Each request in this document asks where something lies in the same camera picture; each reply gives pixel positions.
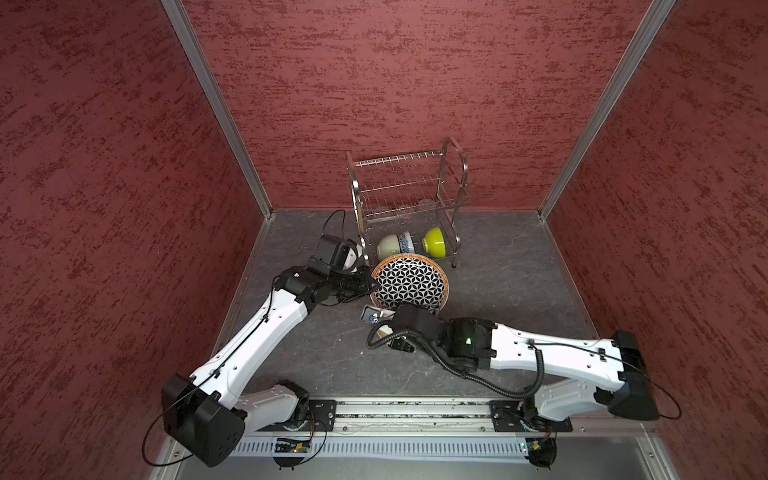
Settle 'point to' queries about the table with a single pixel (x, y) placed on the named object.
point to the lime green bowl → (434, 243)
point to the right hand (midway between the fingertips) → (391, 315)
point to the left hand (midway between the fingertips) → (379, 292)
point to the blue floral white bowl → (406, 243)
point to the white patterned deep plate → (410, 278)
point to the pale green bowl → (387, 246)
